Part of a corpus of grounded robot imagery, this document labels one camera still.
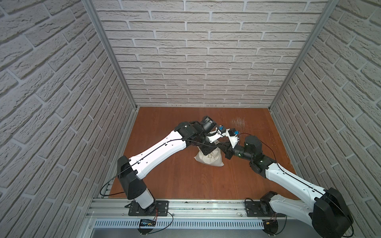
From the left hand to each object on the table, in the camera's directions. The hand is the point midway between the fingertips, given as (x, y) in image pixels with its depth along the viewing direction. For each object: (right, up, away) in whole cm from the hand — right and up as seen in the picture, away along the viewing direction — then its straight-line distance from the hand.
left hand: (212, 142), depth 73 cm
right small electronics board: (+28, -40, -3) cm, 49 cm away
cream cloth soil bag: (+2, -11, +8) cm, 14 cm away
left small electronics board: (-33, -41, -1) cm, 53 cm away
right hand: (+1, -2, +2) cm, 4 cm away
